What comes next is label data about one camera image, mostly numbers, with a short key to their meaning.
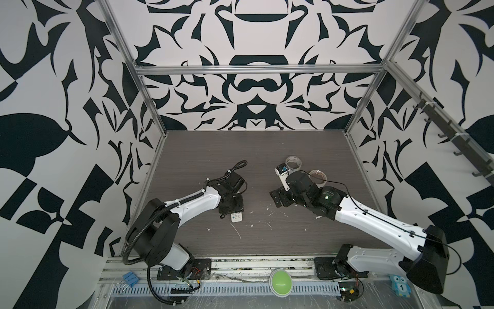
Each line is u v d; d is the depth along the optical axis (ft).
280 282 2.27
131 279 2.34
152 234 1.42
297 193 1.91
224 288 2.34
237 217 2.73
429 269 1.25
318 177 3.26
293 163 3.46
